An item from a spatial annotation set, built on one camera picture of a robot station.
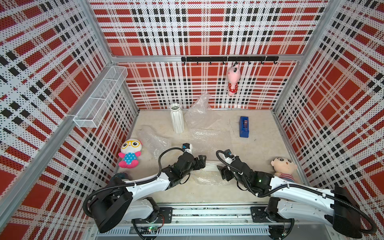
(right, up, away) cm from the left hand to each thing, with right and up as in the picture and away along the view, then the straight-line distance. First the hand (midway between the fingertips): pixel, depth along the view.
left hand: (202, 157), depth 85 cm
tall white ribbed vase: (-16, +23, +10) cm, 30 cm away
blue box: (+30, +17, +19) cm, 39 cm away
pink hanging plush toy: (+19, +50, +6) cm, 54 cm away
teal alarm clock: (-44, -8, -6) cm, 45 cm away
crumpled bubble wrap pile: (-1, +27, +31) cm, 41 cm away
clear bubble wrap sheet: (+4, -12, +1) cm, 12 cm away
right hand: (+12, -2, -5) cm, 14 cm away
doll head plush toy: (+46, -6, -2) cm, 46 cm away
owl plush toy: (-45, +3, +7) cm, 46 cm away
